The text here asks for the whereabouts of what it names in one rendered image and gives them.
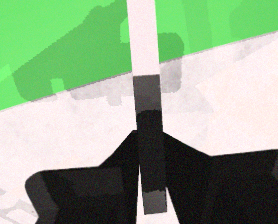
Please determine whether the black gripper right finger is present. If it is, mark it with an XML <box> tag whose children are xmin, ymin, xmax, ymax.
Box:
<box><xmin>163</xmin><ymin>132</ymin><xmax>278</xmax><ymax>224</ymax></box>

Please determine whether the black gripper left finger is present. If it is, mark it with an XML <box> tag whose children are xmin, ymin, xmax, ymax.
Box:
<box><xmin>24</xmin><ymin>130</ymin><xmax>139</xmax><ymax>224</ymax></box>

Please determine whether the green flat surface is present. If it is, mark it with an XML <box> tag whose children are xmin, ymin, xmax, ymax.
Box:
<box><xmin>0</xmin><ymin>0</ymin><xmax>278</xmax><ymax>110</ymax></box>

